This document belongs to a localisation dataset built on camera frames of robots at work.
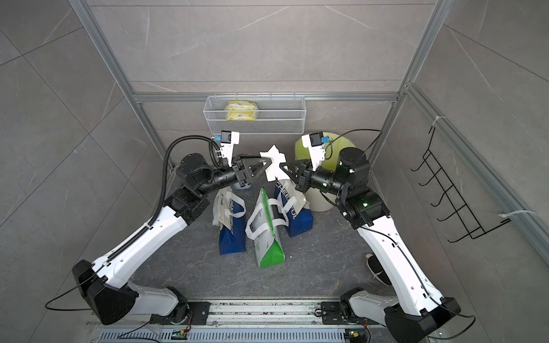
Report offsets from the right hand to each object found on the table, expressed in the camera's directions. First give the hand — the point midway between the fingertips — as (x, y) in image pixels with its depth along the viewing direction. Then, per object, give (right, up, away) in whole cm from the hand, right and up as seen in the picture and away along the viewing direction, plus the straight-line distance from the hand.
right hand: (283, 166), depth 57 cm
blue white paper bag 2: (+4, -13, +22) cm, 26 cm away
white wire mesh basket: (-3, +28, +43) cm, 51 cm away
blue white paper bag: (-20, -16, +20) cm, 32 cm away
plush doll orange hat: (+35, -37, +20) cm, 54 cm away
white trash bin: (+16, -13, +35) cm, 40 cm away
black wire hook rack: (+55, -13, +7) cm, 57 cm away
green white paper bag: (-7, -19, +13) cm, 24 cm away
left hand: (-4, +2, -2) cm, 5 cm away
